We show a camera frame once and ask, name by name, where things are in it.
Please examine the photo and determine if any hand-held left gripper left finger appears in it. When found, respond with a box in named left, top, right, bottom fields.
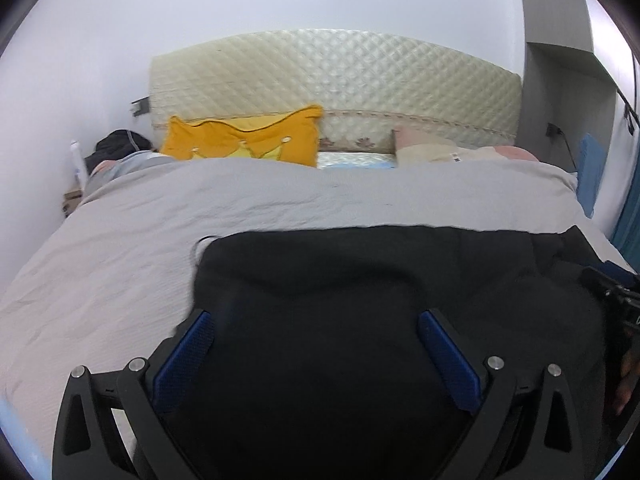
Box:
left=50, top=309, right=218, bottom=480

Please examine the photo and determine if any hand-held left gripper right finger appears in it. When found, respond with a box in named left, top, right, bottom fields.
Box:
left=417, top=307, right=588, bottom=480

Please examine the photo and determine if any black puffer jacket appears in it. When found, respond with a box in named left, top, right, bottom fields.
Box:
left=165, top=225, right=640, bottom=480

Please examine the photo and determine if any person's right hand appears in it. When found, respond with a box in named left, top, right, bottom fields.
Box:
left=615, top=350, right=640, bottom=417

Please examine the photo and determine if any blue curtain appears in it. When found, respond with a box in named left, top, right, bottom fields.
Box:
left=612, top=180, right=640, bottom=261

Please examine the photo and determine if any blue cushion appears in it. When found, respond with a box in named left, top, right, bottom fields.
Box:
left=577, top=132, right=601, bottom=218

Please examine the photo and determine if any grey duvet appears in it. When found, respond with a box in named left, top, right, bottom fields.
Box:
left=0, top=157, right=631, bottom=421

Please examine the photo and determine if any wooden nightstand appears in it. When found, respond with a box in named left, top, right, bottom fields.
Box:
left=62, top=187, right=86, bottom=218

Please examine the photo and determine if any pink pillow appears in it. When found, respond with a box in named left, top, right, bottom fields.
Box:
left=391, top=126, right=541, bottom=166

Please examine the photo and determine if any white bottle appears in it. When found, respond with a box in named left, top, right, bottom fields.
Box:
left=70, top=140, right=90, bottom=188

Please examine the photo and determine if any yellow crown pillow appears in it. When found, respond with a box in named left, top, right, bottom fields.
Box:
left=160, top=105, right=325, bottom=167

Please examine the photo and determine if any black bag on nightstand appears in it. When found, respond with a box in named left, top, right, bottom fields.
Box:
left=84, top=129, right=153, bottom=171

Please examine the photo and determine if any grey white wardrobe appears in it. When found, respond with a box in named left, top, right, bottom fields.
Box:
left=517, top=0, right=640, bottom=241

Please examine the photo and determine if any cream quilted headboard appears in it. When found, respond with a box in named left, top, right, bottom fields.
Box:
left=149, top=29, right=523, bottom=156

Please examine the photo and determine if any black wall plug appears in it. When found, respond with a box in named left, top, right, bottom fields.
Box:
left=546, top=122, right=576, bottom=171

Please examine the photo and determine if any black strap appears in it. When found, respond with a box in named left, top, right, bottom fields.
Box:
left=617, top=87, right=640, bottom=136

